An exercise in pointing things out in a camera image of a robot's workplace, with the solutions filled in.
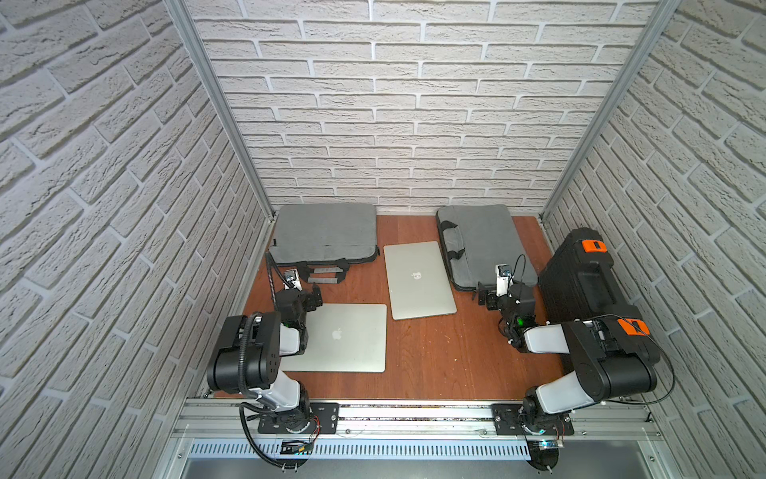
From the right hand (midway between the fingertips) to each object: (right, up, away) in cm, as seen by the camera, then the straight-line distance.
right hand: (499, 281), depth 94 cm
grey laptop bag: (-61, +14, +15) cm, 64 cm away
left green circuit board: (-58, -38, -23) cm, 73 cm away
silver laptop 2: (-26, -1, +6) cm, 27 cm away
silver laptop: (-50, -16, -7) cm, 53 cm away
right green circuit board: (+4, -37, -23) cm, 44 cm away
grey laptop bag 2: (-1, +11, +15) cm, 19 cm away
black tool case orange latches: (+14, +2, -19) cm, 24 cm away
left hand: (-64, 0, -1) cm, 64 cm away
